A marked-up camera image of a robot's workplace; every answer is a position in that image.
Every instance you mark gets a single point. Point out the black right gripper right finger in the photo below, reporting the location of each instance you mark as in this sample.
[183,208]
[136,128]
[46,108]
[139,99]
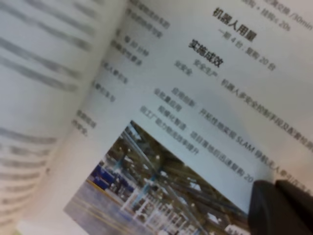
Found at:
[301,202]

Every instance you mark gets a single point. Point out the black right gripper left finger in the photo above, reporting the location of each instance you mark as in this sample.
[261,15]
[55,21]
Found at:
[271,214]

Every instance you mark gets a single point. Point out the white robotics magazine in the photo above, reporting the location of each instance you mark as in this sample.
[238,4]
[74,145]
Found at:
[150,117]

